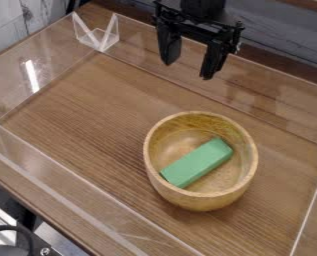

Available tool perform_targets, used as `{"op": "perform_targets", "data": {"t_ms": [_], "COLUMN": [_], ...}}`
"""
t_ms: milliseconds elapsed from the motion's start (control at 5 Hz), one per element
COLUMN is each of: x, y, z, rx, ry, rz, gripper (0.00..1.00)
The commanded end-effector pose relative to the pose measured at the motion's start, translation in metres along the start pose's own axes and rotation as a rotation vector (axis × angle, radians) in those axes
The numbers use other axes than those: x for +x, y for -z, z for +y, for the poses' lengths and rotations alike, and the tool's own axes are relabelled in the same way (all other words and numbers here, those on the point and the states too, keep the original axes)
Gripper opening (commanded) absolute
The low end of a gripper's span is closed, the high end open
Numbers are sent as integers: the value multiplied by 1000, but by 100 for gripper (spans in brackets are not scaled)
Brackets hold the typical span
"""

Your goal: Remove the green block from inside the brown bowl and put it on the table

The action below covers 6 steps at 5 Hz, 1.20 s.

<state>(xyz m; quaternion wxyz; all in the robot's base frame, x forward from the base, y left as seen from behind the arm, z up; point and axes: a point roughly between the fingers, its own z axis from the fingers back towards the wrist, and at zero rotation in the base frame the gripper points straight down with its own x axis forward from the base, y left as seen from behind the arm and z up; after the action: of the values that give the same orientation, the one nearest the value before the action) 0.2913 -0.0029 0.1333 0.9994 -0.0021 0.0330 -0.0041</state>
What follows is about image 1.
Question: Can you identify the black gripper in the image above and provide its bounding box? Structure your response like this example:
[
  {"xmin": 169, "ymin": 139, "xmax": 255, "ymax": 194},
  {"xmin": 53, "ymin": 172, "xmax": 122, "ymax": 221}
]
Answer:
[{"xmin": 154, "ymin": 0, "xmax": 245, "ymax": 80}]

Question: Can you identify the green rectangular block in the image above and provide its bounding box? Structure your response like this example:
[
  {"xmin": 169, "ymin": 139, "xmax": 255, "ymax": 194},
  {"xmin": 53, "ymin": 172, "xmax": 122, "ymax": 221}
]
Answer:
[{"xmin": 160, "ymin": 137, "xmax": 235, "ymax": 188}]

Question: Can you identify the brown wooden bowl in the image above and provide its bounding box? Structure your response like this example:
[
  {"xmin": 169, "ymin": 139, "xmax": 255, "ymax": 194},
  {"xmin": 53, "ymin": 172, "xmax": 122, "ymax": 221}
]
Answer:
[{"xmin": 144, "ymin": 111, "xmax": 259, "ymax": 212}]

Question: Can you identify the clear acrylic corner bracket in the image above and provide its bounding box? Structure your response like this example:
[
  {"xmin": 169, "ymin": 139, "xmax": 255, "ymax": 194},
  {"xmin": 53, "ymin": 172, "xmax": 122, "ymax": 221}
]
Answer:
[{"xmin": 72, "ymin": 13, "xmax": 120, "ymax": 53}]

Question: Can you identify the clear acrylic tray wall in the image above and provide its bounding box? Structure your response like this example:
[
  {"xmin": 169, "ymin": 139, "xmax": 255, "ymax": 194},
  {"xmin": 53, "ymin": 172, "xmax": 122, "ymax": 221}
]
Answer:
[{"xmin": 0, "ymin": 14, "xmax": 317, "ymax": 256}]

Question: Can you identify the black metal table frame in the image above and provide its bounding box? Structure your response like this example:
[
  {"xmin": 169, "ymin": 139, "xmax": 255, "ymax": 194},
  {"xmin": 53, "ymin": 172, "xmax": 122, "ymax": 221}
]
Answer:
[{"xmin": 0, "ymin": 187, "xmax": 64, "ymax": 256}]

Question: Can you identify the black cable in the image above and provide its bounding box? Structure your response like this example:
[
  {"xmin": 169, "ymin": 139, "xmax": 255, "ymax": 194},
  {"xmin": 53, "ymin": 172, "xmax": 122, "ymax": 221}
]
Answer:
[{"xmin": 0, "ymin": 224, "xmax": 36, "ymax": 256}]

